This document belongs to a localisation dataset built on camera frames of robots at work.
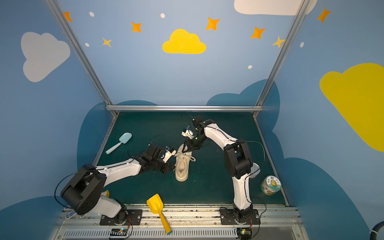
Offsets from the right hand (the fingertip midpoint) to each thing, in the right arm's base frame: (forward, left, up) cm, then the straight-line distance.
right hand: (187, 149), depth 89 cm
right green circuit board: (-38, -32, -13) cm, 52 cm away
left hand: (-8, +7, -6) cm, 12 cm away
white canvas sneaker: (-8, +2, -3) cm, 9 cm away
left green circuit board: (-42, +31, -12) cm, 53 cm away
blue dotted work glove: (-36, +57, -9) cm, 68 cm away
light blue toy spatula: (+12, +47, -9) cm, 49 cm away
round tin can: (-17, -46, -3) cm, 49 cm away
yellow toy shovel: (-29, +15, -9) cm, 34 cm away
